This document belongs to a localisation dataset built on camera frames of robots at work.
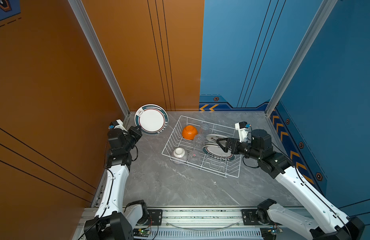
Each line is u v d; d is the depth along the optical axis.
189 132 1.00
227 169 0.88
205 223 0.73
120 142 0.58
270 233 0.71
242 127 0.63
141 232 0.70
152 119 0.83
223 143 0.65
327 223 0.38
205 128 0.97
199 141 0.97
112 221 0.38
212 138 0.94
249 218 0.72
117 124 0.68
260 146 0.53
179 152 0.89
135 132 0.67
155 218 0.74
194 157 0.92
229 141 0.61
